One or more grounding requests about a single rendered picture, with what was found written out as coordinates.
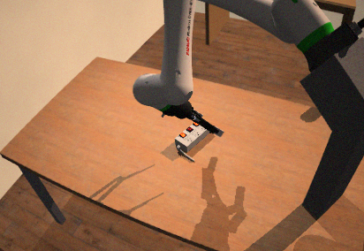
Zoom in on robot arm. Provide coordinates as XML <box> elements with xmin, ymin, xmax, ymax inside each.
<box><xmin>133</xmin><ymin>0</ymin><xmax>364</xmax><ymax>118</ymax></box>

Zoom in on white power strip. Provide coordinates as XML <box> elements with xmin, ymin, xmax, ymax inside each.
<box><xmin>175</xmin><ymin>123</ymin><xmax>209</xmax><ymax>161</ymax></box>

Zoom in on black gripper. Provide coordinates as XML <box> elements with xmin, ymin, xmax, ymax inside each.
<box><xmin>175</xmin><ymin>101</ymin><xmax>224</xmax><ymax>137</ymax></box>

